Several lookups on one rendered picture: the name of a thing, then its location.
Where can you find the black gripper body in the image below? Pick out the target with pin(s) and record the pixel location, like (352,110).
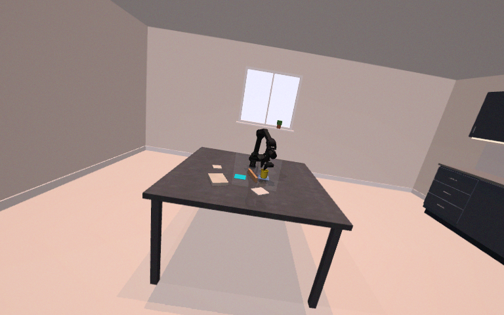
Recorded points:
(268,164)

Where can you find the orange flat bar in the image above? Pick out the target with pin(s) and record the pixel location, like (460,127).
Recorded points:
(252,175)

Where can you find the beige flat rectangular block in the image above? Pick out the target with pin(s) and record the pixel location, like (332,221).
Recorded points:
(217,179)

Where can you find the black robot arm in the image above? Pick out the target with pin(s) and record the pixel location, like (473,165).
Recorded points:
(270,143)

